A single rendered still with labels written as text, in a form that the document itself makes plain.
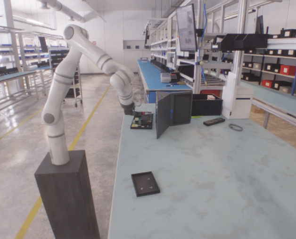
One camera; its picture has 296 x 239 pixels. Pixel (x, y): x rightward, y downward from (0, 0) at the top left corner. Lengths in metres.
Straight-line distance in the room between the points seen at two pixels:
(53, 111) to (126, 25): 11.47
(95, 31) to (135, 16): 2.54
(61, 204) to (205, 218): 0.87
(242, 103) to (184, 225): 1.00
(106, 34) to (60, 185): 11.58
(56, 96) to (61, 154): 0.33
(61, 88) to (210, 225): 0.83
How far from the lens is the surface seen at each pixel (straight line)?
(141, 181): 0.70
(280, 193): 0.79
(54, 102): 1.00
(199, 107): 1.37
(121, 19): 12.38
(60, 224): 1.37
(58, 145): 1.10
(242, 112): 1.42
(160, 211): 0.61
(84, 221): 1.32
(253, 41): 1.17
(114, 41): 12.28
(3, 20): 7.36
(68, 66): 0.96
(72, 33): 0.92
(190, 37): 2.30
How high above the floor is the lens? 1.45
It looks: 20 degrees down
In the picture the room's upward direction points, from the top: straight up
